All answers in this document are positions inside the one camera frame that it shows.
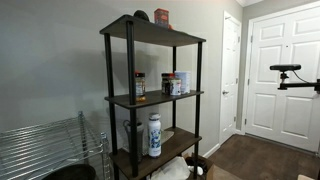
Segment black rounded container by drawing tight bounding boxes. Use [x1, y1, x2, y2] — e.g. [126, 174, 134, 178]
[184, 155, 209, 179]

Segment brown cardboard box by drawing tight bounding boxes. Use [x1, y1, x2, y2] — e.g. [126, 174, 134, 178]
[204, 163, 244, 180]

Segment black round bowl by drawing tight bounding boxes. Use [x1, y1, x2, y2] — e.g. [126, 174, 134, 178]
[41, 163, 98, 180]

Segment slim black-lid spice jar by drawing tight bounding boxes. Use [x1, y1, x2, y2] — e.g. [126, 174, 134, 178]
[135, 72, 147, 103]

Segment red-lid dark jar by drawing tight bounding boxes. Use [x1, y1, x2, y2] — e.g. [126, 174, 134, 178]
[161, 72, 173, 95]

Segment black camera on stand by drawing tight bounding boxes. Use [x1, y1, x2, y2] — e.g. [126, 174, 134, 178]
[269, 63, 302, 72]

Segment chrome wire rack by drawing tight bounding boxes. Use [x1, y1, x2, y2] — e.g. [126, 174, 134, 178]
[0, 110, 113, 180]

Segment smoked paprika tin orange lid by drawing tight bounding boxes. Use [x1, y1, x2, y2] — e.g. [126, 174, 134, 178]
[153, 8, 170, 28]

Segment white panel door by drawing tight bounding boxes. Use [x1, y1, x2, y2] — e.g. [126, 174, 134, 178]
[218, 10, 242, 145]
[244, 4, 320, 153]

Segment dark avocado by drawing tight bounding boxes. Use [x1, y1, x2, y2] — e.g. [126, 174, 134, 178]
[133, 9, 151, 22]

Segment white cylindrical canister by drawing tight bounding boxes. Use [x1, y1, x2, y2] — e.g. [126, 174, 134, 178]
[174, 70, 192, 95]

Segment white bag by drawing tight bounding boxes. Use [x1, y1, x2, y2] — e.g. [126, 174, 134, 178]
[146, 155, 192, 180]

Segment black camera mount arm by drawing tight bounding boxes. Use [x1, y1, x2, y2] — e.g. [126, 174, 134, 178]
[277, 70, 320, 94]

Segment dark wood black-pole shelf unit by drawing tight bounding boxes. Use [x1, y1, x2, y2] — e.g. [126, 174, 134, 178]
[99, 13, 207, 180]

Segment dark grey tumbler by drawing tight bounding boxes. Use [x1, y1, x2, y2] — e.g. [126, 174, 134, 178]
[122, 119, 145, 163]

